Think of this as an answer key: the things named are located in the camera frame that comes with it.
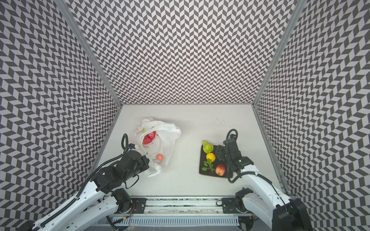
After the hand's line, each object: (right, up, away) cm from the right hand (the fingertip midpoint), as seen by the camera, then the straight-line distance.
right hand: (223, 152), depth 85 cm
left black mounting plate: (-45, -24, -13) cm, 53 cm away
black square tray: (-3, -6, +1) cm, 7 cm away
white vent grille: (-25, -30, -16) cm, 42 cm away
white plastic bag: (-44, +6, +12) cm, 46 cm away
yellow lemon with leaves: (-8, -4, 0) cm, 8 cm away
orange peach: (-3, -9, -5) cm, 10 cm away
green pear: (-9, +2, +1) cm, 10 cm away
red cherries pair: (-39, -4, +3) cm, 40 cm away
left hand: (-41, -3, -10) cm, 43 cm away
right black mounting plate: (+1, -25, -12) cm, 27 cm away
